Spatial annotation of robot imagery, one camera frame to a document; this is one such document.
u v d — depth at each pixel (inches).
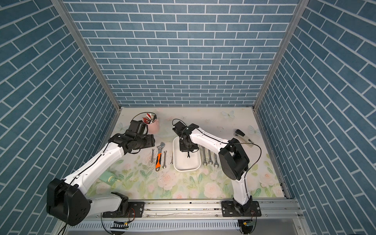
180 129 28.2
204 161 36.2
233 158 20.0
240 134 39.5
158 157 35.9
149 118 40.1
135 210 28.8
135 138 23.9
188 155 34.1
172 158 35.5
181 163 35.7
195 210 29.6
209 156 36.9
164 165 35.0
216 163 35.9
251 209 26.7
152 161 35.8
